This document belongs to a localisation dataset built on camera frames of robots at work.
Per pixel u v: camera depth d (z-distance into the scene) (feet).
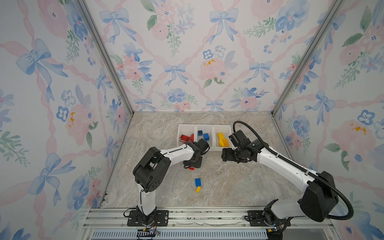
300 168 1.51
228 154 2.45
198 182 2.81
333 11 2.28
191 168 2.88
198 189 2.68
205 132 3.50
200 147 2.45
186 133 3.50
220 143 3.27
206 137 3.42
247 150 1.94
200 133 3.47
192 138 3.19
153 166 1.75
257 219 2.40
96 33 2.52
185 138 3.39
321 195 1.35
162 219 2.44
